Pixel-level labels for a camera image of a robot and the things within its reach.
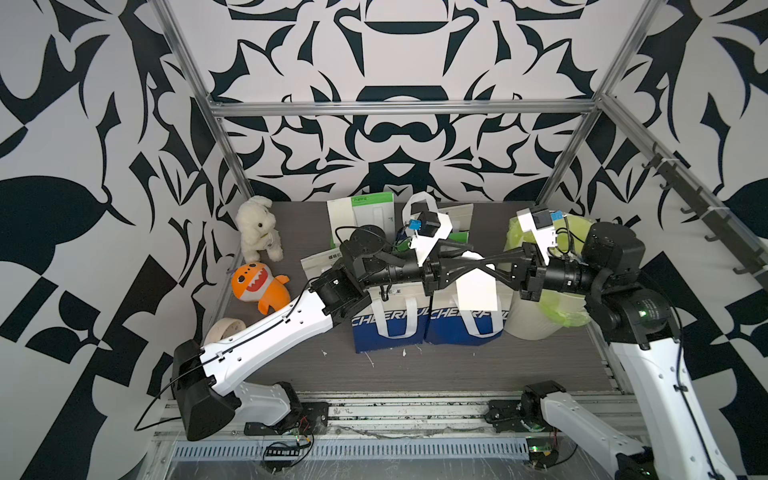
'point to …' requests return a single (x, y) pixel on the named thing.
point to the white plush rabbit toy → (256, 223)
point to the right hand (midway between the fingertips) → (481, 264)
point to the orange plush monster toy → (254, 283)
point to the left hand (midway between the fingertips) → (471, 247)
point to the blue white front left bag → (401, 320)
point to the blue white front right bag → (448, 324)
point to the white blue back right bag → (459, 216)
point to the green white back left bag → (376, 210)
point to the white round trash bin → (528, 319)
